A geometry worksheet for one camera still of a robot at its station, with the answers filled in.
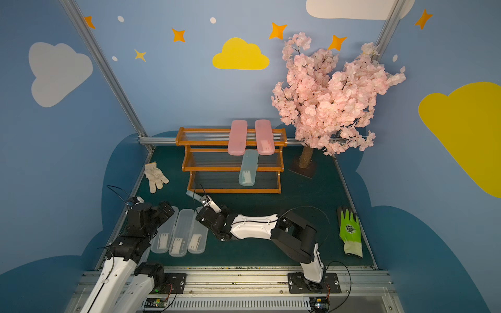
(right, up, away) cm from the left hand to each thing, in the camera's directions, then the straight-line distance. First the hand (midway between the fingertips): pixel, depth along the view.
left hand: (162, 206), depth 79 cm
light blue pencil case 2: (+36, +16, +11) cm, 41 cm away
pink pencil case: (+31, +29, +5) cm, 43 cm away
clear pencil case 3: (+13, -15, +6) cm, 21 cm away
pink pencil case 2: (+43, +29, +5) cm, 52 cm away
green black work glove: (+83, -13, +9) cm, 84 cm away
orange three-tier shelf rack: (+13, +14, +34) cm, 40 cm away
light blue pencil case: (+11, +4, +8) cm, 14 cm away
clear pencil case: (-1, -15, +4) cm, 15 cm away
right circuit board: (+63, -36, -7) cm, 73 cm away
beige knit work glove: (-17, +11, +27) cm, 34 cm away
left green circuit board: (+1, -34, -8) cm, 35 cm away
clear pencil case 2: (+6, -14, +7) cm, 16 cm away
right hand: (+23, -2, +8) cm, 25 cm away
